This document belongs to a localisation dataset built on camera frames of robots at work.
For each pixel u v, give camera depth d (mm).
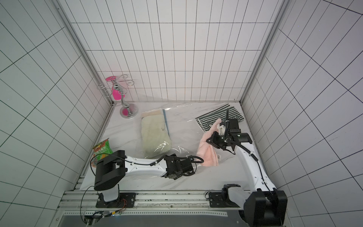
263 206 376
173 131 1001
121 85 918
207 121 1041
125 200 722
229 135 625
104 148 812
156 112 1104
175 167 632
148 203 729
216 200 730
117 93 1102
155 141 912
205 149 741
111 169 488
